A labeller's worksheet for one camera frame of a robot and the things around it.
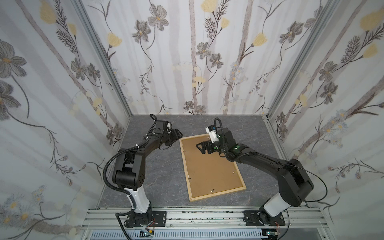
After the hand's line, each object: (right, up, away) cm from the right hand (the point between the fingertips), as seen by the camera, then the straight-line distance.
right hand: (199, 139), depth 83 cm
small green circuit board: (-27, -46, -11) cm, 54 cm away
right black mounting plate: (+26, -39, -10) cm, 48 cm away
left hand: (-13, +4, +12) cm, 18 cm away
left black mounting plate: (-29, -36, -15) cm, 49 cm away
